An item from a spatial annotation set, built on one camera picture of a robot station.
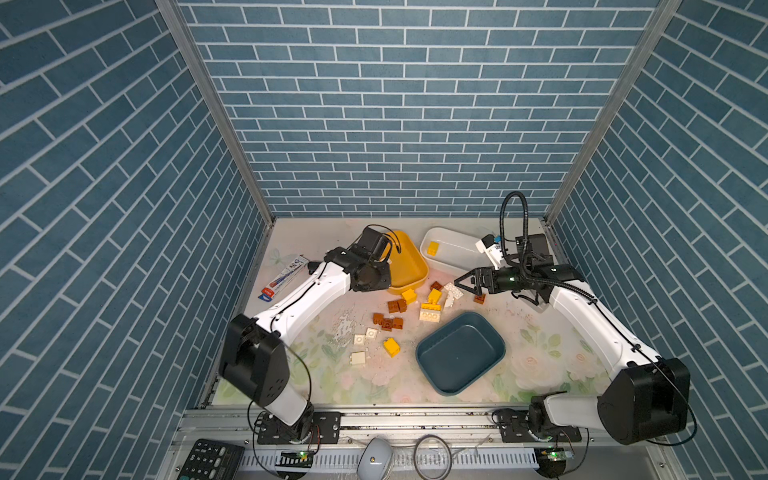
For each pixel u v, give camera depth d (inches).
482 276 27.5
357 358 33.3
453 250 43.7
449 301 37.6
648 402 15.7
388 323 36.2
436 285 39.0
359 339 34.9
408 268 41.8
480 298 38.1
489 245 28.4
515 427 29.0
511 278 26.8
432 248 42.8
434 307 37.6
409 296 37.9
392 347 34.0
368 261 25.2
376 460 24.5
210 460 26.7
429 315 36.8
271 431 28.4
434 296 37.9
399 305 36.9
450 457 27.3
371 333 35.7
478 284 27.2
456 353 34.9
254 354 17.7
